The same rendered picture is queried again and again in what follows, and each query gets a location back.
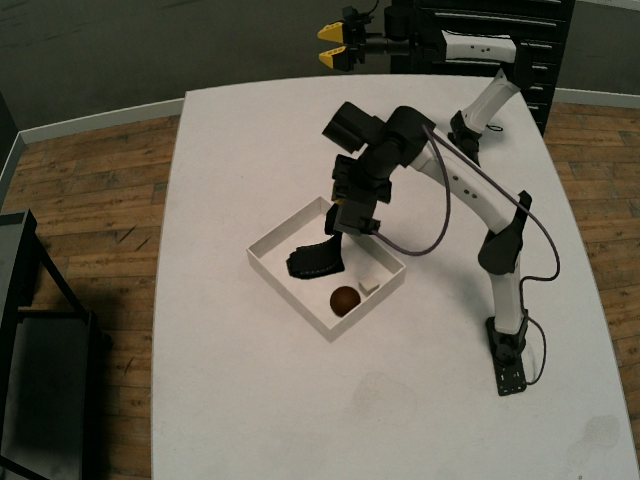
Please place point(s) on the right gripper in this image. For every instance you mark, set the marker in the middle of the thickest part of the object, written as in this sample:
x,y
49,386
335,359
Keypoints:
x,y
345,57

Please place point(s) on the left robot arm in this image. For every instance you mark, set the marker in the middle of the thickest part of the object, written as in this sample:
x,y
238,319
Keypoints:
x,y
404,142

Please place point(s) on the small beige block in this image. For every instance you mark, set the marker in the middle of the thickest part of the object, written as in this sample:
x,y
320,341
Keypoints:
x,y
368,285

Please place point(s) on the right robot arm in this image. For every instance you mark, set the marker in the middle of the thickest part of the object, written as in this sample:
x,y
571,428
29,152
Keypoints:
x,y
466,125

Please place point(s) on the dark brown ball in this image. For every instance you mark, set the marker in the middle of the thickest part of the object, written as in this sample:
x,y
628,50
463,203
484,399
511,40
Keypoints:
x,y
344,299

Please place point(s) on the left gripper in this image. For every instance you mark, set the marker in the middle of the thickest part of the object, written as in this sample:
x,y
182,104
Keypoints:
x,y
344,174

